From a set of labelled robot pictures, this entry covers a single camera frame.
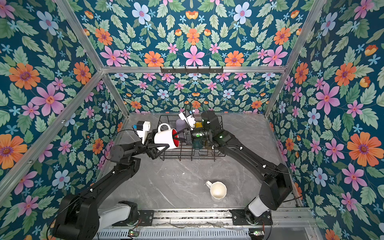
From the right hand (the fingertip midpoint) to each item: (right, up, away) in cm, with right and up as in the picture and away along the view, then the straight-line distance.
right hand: (173, 135), depth 65 cm
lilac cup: (-1, +5, +30) cm, 31 cm away
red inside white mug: (-1, 0, -4) cm, 4 cm away
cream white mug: (+21, -31, +15) cm, 40 cm away
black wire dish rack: (+3, -13, +32) cm, 35 cm away
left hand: (-1, -2, -6) cm, 6 cm away
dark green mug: (+9, -7, +31) cm, 33 cm away
